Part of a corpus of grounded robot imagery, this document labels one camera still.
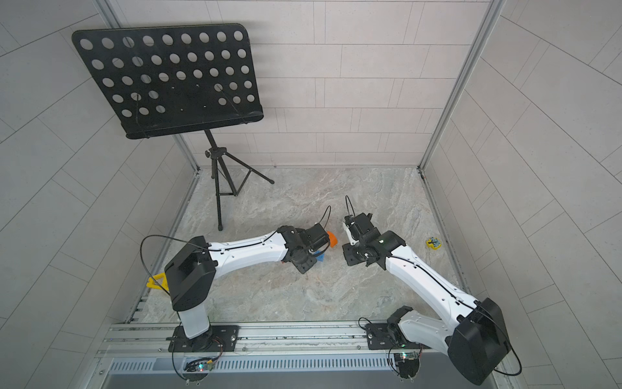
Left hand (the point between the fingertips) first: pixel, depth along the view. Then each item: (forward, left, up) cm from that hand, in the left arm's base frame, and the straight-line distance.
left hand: (309, 261), depth 86 cm
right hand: (0, -14, +7) cm, 15 cm away
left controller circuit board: (-31, +29, 0) cm, 43 cm away
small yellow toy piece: (+7, -48, 0) cm, 48 cm away
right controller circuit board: (-29, -30, -2) cm, 42 cm away
